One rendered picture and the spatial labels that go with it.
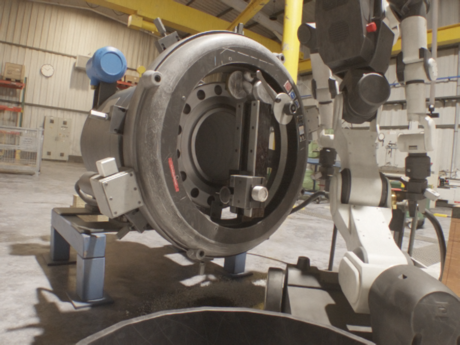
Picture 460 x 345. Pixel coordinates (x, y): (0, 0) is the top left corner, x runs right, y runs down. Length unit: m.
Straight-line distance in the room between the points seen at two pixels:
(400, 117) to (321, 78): 11.31
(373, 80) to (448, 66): 11.55
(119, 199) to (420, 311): 0.70
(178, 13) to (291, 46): 8.99
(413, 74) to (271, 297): 0.89
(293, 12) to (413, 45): 4.14
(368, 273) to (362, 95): 0.60
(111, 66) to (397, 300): 1.43
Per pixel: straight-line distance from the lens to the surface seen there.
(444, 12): 13.47
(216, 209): 1.13
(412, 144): 1.22
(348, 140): 1.21
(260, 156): 1.05
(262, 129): 1.06
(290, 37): 5.14
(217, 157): 1.33
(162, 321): 0.36
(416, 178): 1.22
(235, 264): 1.58
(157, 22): 1.05
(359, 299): 0.77
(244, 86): 1.09
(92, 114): 0.91
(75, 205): 2.61
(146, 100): 0.87
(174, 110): 0.87
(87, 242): 1.17
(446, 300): 0.65
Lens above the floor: 0.53
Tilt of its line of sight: 2 degrees down
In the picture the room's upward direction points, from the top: 6 degrees clockwise
